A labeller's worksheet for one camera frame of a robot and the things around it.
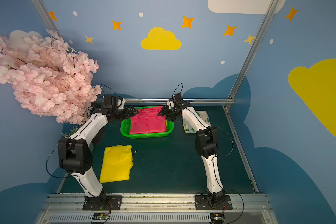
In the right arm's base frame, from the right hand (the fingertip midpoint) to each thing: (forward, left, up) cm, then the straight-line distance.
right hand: (162, 114), depth 96 cm
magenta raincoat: (0, +11, -8) cm, 14 cm away
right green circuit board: (-56, -34, -18) cm, 68 cm away
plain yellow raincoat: (-31, +26, -14) cm, 43 cm away
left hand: (-3, +19, +5) cm, 20 cm away
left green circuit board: (-60, +28, -16) cm, 68 cm away
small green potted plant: (-22, +55, +3) cm, 59 cm away
